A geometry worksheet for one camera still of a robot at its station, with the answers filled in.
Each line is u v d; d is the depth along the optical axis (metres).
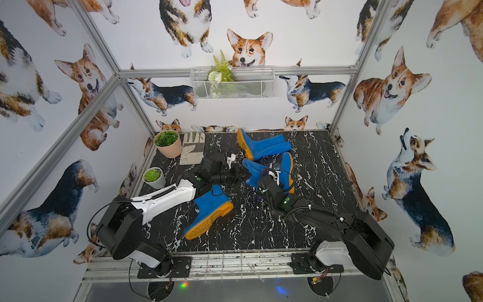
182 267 0.74
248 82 0.93
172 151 1.03
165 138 1.03
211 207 0.85
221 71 0.82
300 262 0.74
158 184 0.93
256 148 1.08
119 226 0.44
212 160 0.64
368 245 0.40
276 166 0.73
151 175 0.90
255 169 0.87
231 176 0.73
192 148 1.13
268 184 0.62
